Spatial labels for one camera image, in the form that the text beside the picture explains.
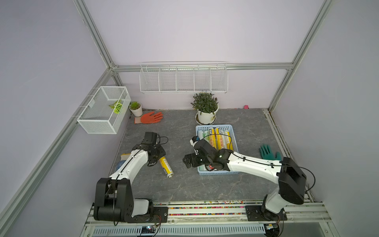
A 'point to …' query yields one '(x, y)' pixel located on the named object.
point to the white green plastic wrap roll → (203, 135)
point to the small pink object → (246, 106)
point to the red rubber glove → (148, 118)
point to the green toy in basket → (117, 106)
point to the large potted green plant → (207, 105)
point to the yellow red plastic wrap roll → (211, 133)
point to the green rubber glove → (267, 153)
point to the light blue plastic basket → (202, 170)
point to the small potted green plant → (135, 107)
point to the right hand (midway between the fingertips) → (188, 157)
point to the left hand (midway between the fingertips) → (162, 154)
